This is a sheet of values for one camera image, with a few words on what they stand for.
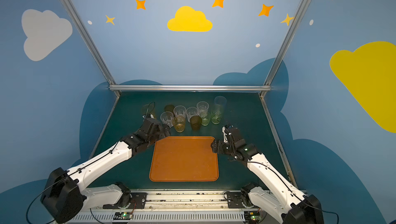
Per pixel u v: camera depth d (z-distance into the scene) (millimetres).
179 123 1004
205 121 1026
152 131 639
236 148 604
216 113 1026
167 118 1015
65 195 390
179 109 1050
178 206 734
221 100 1011
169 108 1032
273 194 469
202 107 1083
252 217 714
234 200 748
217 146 707
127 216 704
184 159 878
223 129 776
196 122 1006
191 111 1044
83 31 843
